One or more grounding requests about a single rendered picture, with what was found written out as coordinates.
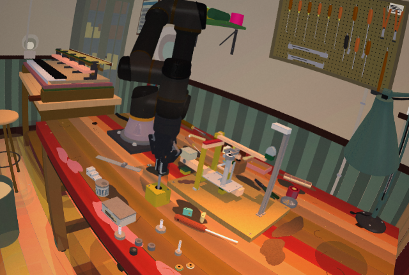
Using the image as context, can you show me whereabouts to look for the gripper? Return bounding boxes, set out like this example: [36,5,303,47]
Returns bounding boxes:
[148,125,180,176]

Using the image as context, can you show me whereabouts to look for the grey regulator tool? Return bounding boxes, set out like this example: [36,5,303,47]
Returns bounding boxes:
[157,162,167,190]

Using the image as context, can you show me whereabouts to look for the yellow rack block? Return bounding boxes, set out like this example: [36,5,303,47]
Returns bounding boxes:
[144,182,172,208]

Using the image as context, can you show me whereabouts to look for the brown tool stand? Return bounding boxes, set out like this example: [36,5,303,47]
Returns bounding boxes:
[235,155,249,175]

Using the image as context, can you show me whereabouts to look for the grey box with wooden lid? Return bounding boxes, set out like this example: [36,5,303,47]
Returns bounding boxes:
[101,196,138,226]

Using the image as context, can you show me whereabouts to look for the striped tin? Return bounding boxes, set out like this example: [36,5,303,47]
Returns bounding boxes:
[95,178,111,197]

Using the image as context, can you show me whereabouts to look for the wooden base board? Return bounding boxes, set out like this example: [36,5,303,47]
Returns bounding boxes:
[166,159,292,242]

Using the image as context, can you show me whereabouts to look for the wooden hammer with white head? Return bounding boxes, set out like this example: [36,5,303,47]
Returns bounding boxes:
[219,134,277,162]

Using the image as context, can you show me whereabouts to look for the pink tray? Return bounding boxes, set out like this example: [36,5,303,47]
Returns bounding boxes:
[245,155,274,175]

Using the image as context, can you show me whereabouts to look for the wooden side table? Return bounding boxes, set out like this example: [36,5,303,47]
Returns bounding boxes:
[19,70,124,147]

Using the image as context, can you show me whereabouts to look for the red spool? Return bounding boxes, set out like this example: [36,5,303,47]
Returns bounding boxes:
[285,185,300,200]

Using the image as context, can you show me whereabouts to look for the wooden striped bar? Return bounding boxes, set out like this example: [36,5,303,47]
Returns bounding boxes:
[282,172,313,190]

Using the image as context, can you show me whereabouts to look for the grey-green cabinet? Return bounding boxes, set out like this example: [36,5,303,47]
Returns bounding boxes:
[69,0,139,97]

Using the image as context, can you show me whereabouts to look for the wooden stool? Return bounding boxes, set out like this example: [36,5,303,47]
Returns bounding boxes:
[0,109,21,193]

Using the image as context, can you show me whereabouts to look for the dark green roll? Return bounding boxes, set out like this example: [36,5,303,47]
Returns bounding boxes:
[206,7,231,23]

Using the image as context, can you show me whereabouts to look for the dark green bin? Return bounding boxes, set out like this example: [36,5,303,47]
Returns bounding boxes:
[0,175,21,249]

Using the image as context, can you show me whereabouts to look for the magenta roll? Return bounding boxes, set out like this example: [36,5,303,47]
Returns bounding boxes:
[229,12,245,27]

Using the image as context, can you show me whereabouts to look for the grey metal rule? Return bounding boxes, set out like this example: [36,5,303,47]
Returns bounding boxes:
[286,53,325,70]
[288,42,329,59]

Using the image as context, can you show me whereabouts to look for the olive pegboard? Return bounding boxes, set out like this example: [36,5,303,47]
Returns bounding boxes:
[268,0,405,92]

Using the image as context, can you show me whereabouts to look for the green desk lamp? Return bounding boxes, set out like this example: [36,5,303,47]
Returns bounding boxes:
[343,88,409,235]

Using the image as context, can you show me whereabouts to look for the white paper note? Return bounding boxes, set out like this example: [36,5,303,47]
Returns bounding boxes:
[387,2,405,17]

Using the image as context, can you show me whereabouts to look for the brown handled thin tool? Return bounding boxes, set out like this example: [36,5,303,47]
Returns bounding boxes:
[185,136,203,155]

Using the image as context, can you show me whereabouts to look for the yellow-green action frame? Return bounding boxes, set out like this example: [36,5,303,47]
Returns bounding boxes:
[192,130,226,192]

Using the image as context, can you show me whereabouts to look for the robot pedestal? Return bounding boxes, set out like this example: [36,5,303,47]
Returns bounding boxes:
[107,115,160,155]

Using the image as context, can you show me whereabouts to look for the wooden handled tool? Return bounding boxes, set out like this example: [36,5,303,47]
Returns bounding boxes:
[181,120,209,139]

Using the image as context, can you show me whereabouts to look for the red handled screwdriver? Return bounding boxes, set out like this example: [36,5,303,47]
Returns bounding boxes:
[173,213,239,244]

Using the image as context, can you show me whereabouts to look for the grey metal action bracket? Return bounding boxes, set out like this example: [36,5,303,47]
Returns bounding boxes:
[203,145,245,193]

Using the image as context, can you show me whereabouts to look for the grey post with white top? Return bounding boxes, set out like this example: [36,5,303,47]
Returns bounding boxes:
[255,122,293,217]

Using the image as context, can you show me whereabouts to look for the white round wall disc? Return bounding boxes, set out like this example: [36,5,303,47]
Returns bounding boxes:
[158,29,177,63]

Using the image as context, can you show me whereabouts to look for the framed wall poster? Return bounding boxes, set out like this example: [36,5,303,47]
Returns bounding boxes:
[136,0,162,35]

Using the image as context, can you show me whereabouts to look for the green wall shelf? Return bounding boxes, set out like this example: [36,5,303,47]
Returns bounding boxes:
[205,17,247,56]

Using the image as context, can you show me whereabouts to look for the white round wall fixture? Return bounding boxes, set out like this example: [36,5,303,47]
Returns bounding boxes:
[21,0,40,60]

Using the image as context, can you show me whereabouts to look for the brown handled screwdriver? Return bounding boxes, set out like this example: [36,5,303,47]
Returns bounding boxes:
[348,5,359,54]
[285,0,294,35]
[304,1,313,42]

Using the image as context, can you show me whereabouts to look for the orange handled screwdriver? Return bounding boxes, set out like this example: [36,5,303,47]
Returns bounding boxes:
[363,8,374,58]
[360,40,372,78]
[351,36,361,70]
[294,0,304,38]
[314,2,323,41]
[334,6,344,51]
[324,4,333,45]

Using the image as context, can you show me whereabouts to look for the long brown handled tool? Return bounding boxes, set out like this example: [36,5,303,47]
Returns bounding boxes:
[376,47,390,93]

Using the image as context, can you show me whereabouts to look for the orange handled pliers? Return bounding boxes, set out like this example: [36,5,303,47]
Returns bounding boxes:
[392,10,403,43]
[380,8,392,40]

